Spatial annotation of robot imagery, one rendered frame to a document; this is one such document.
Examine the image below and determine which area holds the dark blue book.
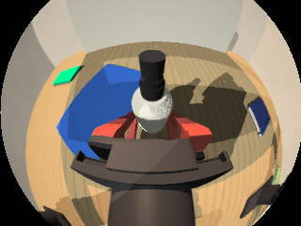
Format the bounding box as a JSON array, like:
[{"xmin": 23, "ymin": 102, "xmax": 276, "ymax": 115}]
[{"xmin": 247, "ymin": 97, "xmax": 271, "ymax": 137}]

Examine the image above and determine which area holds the blue flat rectangular pad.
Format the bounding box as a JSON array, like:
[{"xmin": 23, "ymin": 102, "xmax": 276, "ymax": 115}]
[{"xmin": 56, "ymin": 64, "xmax": 141, "ymax": 159}]

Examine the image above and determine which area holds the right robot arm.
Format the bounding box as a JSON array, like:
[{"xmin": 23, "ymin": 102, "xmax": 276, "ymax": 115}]
[{"xmin": 240, "ymin": 174, "xmax": 290, "ymax": 218}]

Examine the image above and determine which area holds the green flat rectangular block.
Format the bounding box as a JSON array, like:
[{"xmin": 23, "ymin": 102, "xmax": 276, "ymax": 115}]
[{"xmin": 53, "ymin": 65, "xmax": 82, "ymax": 85}]

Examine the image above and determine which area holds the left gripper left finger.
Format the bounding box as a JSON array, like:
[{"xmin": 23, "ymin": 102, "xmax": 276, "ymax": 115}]
[{"xmin": 92, "ymin": 111, "xmax": 138, "ymax": 138}]

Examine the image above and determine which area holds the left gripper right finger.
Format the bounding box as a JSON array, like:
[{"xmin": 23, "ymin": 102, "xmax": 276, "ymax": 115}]
[{"xmin": 166, "ymin": 110, "xmax": 213, "ymax": 152}]

